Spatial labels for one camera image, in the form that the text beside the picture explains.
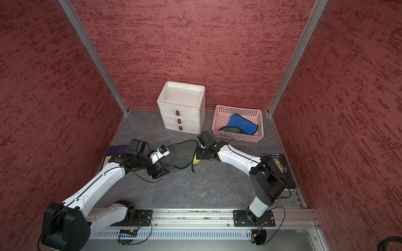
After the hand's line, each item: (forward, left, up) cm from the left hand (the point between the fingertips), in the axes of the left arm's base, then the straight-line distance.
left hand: (163, 167), depth 80 cm
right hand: (+8, -18, -3) cm, 20 cm away
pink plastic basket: (+45, -34, -9) cm, 57 cm away
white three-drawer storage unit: (+31, -8, +14) cm, 35 cm away
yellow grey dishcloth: (+9, -8, -3) cm, 13 cm away
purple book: (+15, +35, -10) cm, 40 cm away
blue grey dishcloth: (+38, -46, -9) cm, 60 cm away
